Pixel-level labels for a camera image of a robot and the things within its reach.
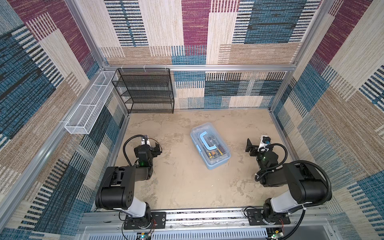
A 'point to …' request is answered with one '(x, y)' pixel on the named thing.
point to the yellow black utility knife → (219, 151)
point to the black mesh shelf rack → (145, 90)
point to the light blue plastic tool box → (211, 148)
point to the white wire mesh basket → (81, 121)
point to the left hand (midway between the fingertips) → (147, 142)
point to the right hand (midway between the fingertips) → (256, 140)
